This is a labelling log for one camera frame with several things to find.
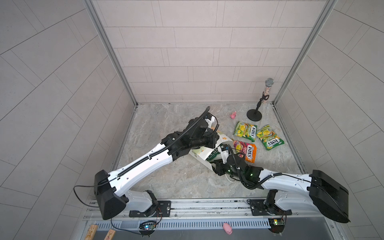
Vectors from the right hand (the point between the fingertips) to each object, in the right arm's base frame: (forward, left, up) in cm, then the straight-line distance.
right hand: (209, 166), depth 79 cm
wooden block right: (-26, +46, -4) cm, 52 cm away
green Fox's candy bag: (+17, -40, -4) cm, 44 cm away
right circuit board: (-26, -29, -9) cm, 40 cm away
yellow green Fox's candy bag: (+24, -27, -4) cm, 36 cm away
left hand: (+4, -6, +20) cm, 22 cm away
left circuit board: (-24, +30, -4) cm, 39 cm away
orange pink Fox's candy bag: (+10, -23, -4) cm, 26 cm away
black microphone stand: (+37, -37, -5) cm, 53 cm away
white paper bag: (+2, +4, +11) cm, 12 cm away
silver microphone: (+37, -38, +24) cm, 58 cm away
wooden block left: (-24, +54, -4) cm, 59 cm away
